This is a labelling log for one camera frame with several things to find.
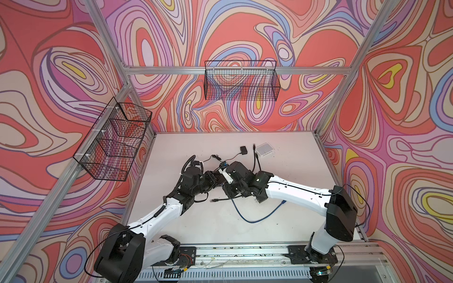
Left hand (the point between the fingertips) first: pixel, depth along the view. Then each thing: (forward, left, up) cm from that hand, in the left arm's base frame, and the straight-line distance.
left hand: (225, 175), depth 81 cm
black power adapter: (+26, -11, -14) cm, 31 cm away
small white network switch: (+27, -24, -14) cm, 38 cm away
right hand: (-6, 0, -4) cm, 7 cm away
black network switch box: (-4, +2, +6) cm, 8 cm away
